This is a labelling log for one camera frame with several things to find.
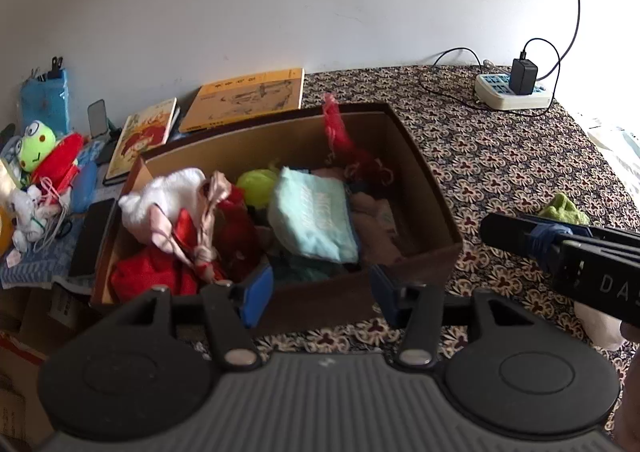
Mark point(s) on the small illustrated book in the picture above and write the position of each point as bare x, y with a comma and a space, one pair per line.
144, 130

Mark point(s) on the green frog plush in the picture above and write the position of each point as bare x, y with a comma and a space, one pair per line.
36, 144

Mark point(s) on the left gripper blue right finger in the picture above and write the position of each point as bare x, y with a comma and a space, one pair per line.
384, 292

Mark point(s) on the floral patterned tablecloth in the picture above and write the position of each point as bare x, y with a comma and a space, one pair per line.
491, 162

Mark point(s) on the blue pencil pouch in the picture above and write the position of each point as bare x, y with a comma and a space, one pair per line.
44, 98

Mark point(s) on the small phone mirror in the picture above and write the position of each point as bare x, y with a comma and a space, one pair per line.
99, 124

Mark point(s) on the white soft cloth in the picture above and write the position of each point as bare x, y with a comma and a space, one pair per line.
602, 329

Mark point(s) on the lime green plush ball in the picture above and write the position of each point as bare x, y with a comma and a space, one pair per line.
257, 186

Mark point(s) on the small white bunny plush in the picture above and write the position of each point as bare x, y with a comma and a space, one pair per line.
29, 226

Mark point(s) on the red fabric toy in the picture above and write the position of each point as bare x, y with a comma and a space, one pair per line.
359, 165

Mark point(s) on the white power strip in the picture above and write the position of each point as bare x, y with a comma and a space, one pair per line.
494, 91

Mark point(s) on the teal soft pouch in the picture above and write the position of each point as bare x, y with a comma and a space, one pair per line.
310, 217

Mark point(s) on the orange large book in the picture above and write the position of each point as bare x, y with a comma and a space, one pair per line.
241, 98

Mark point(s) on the black charger adapter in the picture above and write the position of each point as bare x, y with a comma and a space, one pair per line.
523, 75

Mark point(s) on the brown cardboard storage box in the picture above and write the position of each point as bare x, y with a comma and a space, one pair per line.
308, 293

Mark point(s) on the green knitted cloth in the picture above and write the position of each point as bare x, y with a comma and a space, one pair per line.
561, 209

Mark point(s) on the red white cloth doll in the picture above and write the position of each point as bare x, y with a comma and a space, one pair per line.
193, 230

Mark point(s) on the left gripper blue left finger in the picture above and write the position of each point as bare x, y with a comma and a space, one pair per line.
257, 289

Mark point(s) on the pink plush toy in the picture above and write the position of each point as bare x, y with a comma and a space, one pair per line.
346, 227

